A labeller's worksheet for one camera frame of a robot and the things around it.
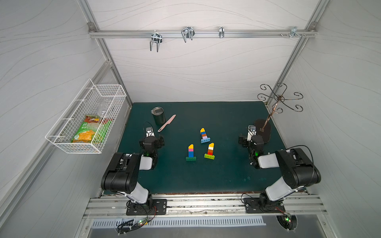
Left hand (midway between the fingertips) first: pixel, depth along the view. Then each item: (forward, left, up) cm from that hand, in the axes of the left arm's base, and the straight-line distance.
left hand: (153, 136), depth 94 cm
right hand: (+3, -63, +1) cm, 63 cm away
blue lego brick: (+5, -33, -3) cm, 33 cm away
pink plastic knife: (+15, -7, -5) cm, 17 cm away
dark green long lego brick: (-13, -25, -5) cm, 28 cm away
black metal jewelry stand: (+9, -74, 0) cm, 74 cm away
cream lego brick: (-5, -38, -4) cm, 38 cm away
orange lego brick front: (-7, -37, -5) cm, 38 cm away
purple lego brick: (+3, -34, -4) cm, 34 cm away
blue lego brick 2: (-9, -25, -4) cm, 27 cm away
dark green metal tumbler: (+15, -2, +5) cm, 16 cm away
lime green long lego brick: (-11, -36, -5) cm, 38 cm away
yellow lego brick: (+8, -32, -4) cm, 33 cm away
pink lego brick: (-7, -25, -5) cm, 26 cm away
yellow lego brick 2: (-3, -38, -4) cm, 39 cm away
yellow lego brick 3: (-5, -25, -4) cm, 26 cm away
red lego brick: (-9, -37, -4) cm, 38 cm away
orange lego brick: (+4, -33, -3) cm, 34 cm away
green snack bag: (-15, +17, +28) cm, 36 cm away
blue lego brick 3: (-12, -25, -4) cm, 28 cm away
